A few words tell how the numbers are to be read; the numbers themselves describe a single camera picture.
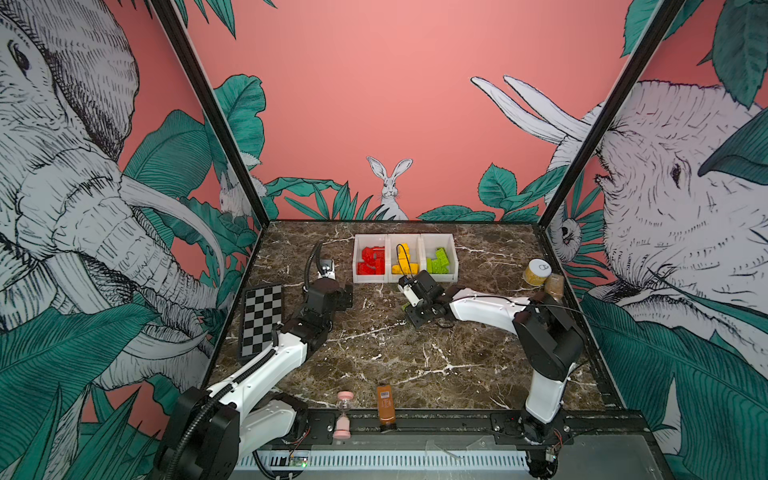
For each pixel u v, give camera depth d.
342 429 0.73
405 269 1.00
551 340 0.49
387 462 0.70
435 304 0.70
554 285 0.98
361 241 1.09
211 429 0.40
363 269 1.01
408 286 0.76
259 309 0.92
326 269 0.70
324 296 0.61
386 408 0.75
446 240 1.07
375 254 1.07
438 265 1.04
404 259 1.04
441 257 1.05
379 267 1.02
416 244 1.07
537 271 1.01
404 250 1.09
